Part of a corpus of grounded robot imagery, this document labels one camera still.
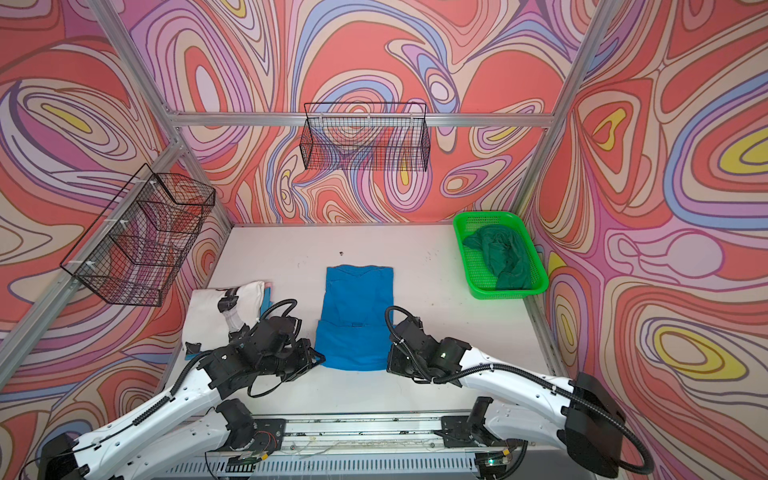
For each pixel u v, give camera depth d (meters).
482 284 1.02
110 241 0.67
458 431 0.74
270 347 0.59
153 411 0.45
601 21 0.70
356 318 0.94
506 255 1.05
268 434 0.72
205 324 0.92
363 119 0.86
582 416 0.41
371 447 0.73
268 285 0.97
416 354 0.58
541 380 0.45
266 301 0.95
